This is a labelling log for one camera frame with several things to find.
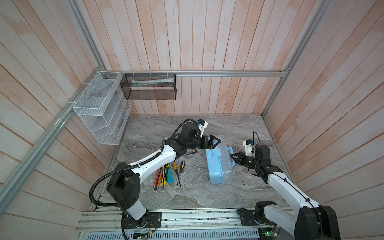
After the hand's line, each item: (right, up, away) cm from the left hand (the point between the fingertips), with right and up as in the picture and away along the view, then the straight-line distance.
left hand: (214, 144), depth 76 cm
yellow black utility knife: (-28, -20, +11) cm, 36 cm away
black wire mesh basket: (-39, +38, +28) cm, 62 cm away
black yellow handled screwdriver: (-17, -15, +14) cm, 27 cm away
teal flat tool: (-25, -20, +11) cm, 34 cm away
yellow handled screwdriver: (-22, -16, +14) cm, 30 cm away
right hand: (+11, -7, +9) cm, 16 cm away
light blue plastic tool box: (+4, -9, +2) cm, 10 cm away
